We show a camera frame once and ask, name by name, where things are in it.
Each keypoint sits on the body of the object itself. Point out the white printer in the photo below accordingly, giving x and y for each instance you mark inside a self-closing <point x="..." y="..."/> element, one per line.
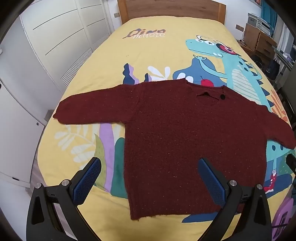
<point x="254" y="20"/>

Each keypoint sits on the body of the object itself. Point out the wall socket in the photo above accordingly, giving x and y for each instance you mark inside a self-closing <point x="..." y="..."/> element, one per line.
<point x="239" y="27"/>

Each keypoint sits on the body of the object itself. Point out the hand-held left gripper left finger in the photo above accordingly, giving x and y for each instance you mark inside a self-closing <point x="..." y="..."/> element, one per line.
<point x="86" y="181"/>

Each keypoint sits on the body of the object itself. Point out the dark red knit sweater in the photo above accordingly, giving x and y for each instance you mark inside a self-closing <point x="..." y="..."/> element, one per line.
<point x="173" y="139"/>

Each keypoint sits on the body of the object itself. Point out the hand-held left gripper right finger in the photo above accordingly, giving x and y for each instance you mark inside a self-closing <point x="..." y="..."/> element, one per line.
<point x="211" y="183"/>

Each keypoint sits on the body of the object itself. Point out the wooden headboard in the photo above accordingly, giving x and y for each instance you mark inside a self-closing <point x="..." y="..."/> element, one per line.
<point x="171" y="8"/>

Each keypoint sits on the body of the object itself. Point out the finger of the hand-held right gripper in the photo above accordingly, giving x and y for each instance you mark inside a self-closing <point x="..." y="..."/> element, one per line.
<point x="291" y="162"/>

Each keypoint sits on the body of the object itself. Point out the yellow dinosaur print bedspread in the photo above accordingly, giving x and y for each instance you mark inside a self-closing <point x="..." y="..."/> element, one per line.
<point x="150" y="53"/>

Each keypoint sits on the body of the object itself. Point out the dark blue bag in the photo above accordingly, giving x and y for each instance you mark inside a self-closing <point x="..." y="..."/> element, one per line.
<point x="274" y="68"/>

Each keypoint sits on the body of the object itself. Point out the wooden cabinet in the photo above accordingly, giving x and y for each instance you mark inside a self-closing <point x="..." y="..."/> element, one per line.
<point x="252" y="36"/>

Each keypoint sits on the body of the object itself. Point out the teal curtain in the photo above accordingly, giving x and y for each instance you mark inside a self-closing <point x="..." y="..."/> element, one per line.
<point x="268" y="14"/>

